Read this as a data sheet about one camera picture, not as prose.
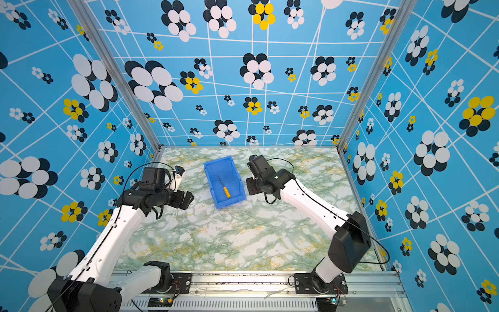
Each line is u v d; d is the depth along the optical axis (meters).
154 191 0.58
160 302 0.72
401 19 0.70
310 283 0.64
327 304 0.70
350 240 0.42
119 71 0.87
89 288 0.37
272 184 0.55
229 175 1.08
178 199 0.68
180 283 0.72
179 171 0.69
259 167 0.60
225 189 0.99
